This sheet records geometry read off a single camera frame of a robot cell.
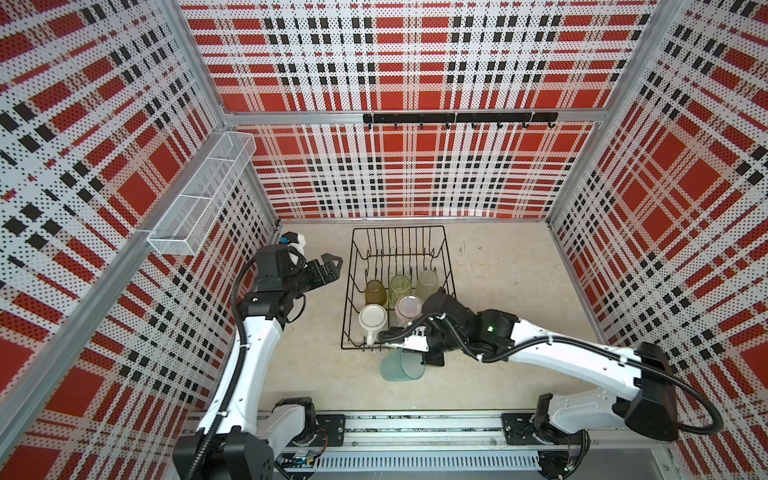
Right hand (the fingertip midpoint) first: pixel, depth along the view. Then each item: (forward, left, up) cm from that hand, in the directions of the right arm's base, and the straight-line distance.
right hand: (408, 345), depth 71 cm
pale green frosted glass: (+20, -6, -4) cm, 21 cm away
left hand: (+18, +21, +7) cm, 28 cm away
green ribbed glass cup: (+25, +3, -13) cm, 28 cm away
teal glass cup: (-6, +2, +5) cm, 8 cm away
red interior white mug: (+12, +10, -9) cm, 18 cm away
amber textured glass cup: (+20, +10, -10) cm, 25 cm away
